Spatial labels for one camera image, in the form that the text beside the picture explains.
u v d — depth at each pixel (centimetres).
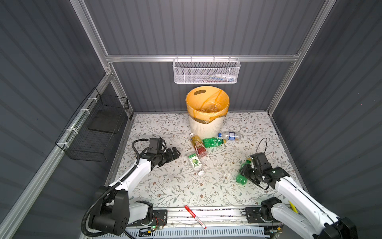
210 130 93
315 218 43
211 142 100
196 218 73
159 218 73
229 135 99
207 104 105
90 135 73
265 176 59
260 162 64
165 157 75
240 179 79
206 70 123
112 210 41
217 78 91
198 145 94
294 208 49
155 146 68
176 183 85
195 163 89
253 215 74
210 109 99
